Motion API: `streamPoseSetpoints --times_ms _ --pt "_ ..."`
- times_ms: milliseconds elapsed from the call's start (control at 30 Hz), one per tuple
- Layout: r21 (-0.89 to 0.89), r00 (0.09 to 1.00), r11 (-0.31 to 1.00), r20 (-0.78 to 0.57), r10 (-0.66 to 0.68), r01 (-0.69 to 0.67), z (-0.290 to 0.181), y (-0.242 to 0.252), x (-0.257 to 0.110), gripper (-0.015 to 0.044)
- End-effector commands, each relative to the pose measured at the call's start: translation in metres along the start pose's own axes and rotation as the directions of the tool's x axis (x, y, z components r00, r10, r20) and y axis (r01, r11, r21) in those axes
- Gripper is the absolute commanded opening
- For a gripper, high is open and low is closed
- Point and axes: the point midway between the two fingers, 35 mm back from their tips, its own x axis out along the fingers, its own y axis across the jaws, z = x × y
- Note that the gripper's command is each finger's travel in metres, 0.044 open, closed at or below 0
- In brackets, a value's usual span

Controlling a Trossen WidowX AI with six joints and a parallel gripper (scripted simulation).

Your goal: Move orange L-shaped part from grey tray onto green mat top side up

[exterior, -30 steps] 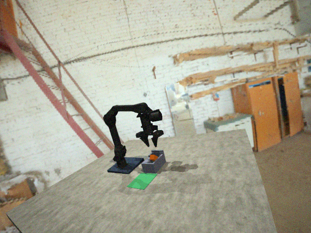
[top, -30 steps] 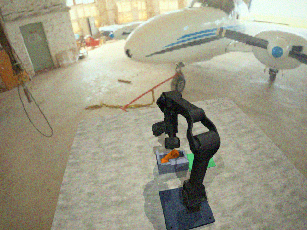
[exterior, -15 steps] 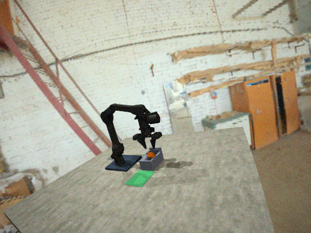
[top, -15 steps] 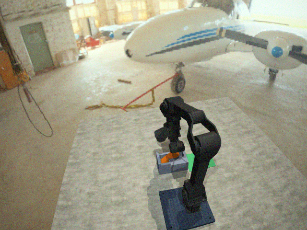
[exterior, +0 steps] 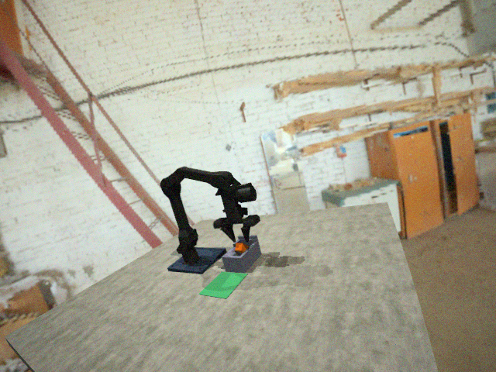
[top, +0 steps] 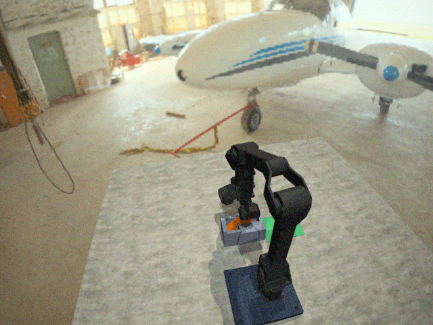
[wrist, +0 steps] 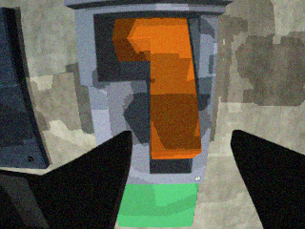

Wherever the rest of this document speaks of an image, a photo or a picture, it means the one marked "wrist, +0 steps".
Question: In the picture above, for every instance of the orange l-shaped part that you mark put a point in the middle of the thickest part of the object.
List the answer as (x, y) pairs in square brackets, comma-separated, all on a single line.
[(174, 126)]

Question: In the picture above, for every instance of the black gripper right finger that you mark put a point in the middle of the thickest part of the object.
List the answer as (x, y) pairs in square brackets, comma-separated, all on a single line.
[(275, 177)]

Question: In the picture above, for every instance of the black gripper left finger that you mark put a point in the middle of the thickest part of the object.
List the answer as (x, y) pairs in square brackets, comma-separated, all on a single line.
[(85, 193)]

